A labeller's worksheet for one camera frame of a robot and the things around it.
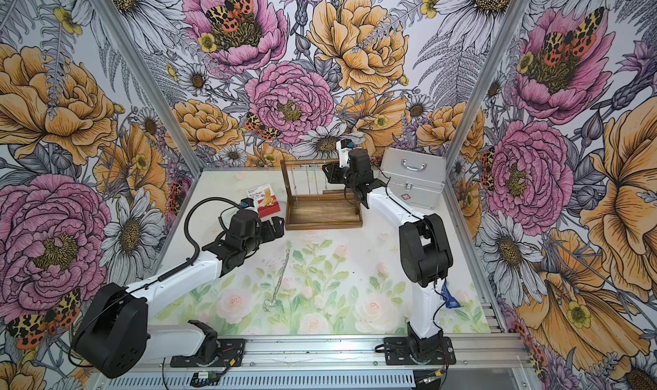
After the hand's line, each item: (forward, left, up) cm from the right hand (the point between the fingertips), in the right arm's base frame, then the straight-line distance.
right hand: (323, 172), depth 92 cm
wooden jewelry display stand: (0, -3, -22) cm, 22 cm away
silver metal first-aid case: (+2, -36, -8) cm, 37 cm away
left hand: (-17, +18, -10) cm, 26 cm away
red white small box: (+2, +25, -16) cm, 30 cm away
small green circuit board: (-56, +35, -24) cm, 70 cm away
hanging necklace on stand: (+3, +3, -7) cm, 8 cm away
